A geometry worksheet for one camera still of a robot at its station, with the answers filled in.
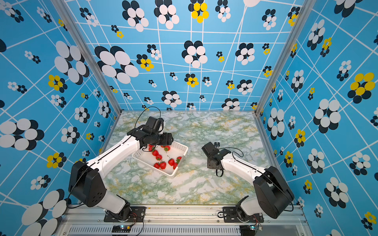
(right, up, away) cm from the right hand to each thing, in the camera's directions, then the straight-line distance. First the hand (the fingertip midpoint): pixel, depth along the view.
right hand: (216, 162), depth 88 cm
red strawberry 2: (-31, +8, +8) cm, 33 cm away
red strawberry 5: (-23, +1, +3) cm, 24 cm away
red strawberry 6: (-25, -2, 0) cm, 25 cm away
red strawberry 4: (-27, 0, +1) cm, 27 cm away
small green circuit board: (-50, -29, -16) cm, 59 cm away
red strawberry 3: (-36, +3, +3) cm, 36 cm away
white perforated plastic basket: (-31, +1, +3) cm, 32 cm away
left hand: (-27, +15, -3) cm, 32 cm away
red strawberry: (-39, +5, +5) cm, 39 cm away
